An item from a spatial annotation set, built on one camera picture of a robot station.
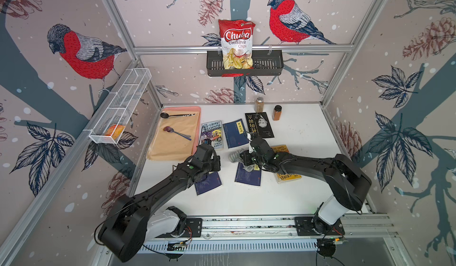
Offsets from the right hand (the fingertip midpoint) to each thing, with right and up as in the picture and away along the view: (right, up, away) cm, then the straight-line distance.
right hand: (239, 154), depth 88 cm
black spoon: (-48, +20, +26) cm, 58 cm away
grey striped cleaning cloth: (-2, -1, 0) cm, 2 cm away
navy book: (-13, -13, -2) cm, 19 cm away
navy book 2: (+7, -12, -1) cm, 13 cm away
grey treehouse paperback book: (-16, +11, +16) cm, 25 cm away
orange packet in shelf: (-47, +14, -24) cm, 55 cm away
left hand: (-9, -1, -3) cm, 10 cm away
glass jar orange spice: (+24, +22, +19) cm, 38 cm away
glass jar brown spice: (+14, +27, +23) cm, 38 cm away
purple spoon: (-42, +11, +19) cm, 48 cm away
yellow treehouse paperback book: (+20, -11, -3) cm, 23 cm away
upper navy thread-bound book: (-2, +9, +16) cm, 19 cm away
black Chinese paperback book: (+13, +15, +22) cm, 30 cm away
